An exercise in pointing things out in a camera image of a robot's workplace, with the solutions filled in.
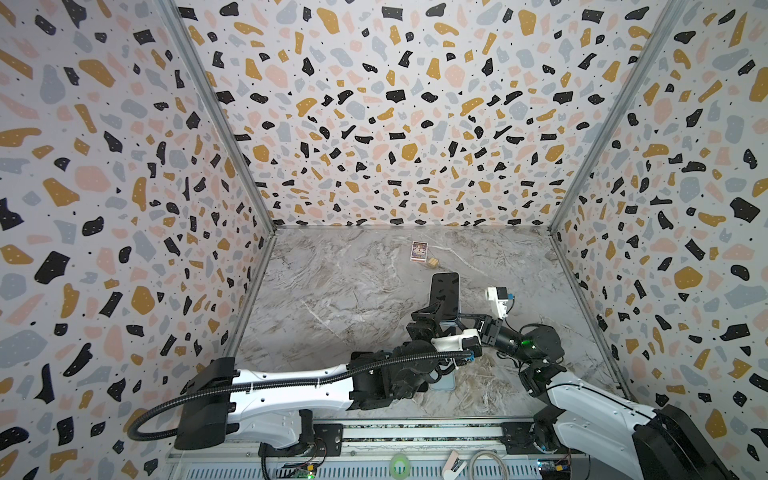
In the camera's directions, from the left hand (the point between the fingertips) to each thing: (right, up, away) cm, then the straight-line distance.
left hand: (444, 307), depth 66 cm
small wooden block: (+2, +9, +44) cm, 45 cm away
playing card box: (-3, +13, +47) cm, 49 cm away
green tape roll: (-8, -38, +5) cm, 39 cm away
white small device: (+3, -37, +3) cm, 37 cm away
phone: (+2, +4, +8) cm, 9 cm away
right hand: (+2, -3, +1) cm, 4 cm away
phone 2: (+3, -24, +18) cm, 30 cm away
